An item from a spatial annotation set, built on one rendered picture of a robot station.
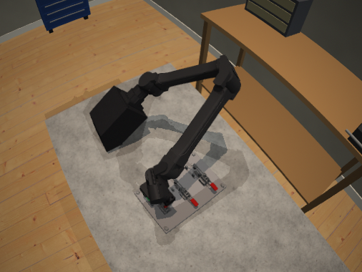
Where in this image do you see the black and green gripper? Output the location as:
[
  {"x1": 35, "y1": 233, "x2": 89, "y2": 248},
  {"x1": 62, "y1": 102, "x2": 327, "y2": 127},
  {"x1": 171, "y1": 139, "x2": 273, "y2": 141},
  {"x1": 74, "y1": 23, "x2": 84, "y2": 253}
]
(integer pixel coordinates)
[{"x1": 140, "y1": 182, "x2": 150, "y2": 201}]

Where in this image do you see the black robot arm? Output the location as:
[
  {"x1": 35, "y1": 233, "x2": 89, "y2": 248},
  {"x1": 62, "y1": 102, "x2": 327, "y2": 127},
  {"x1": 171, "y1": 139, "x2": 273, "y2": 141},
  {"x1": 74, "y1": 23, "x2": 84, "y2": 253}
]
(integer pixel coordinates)
[{"x1": 120, "y1": 55, "x2": 241, "y2": 207}]

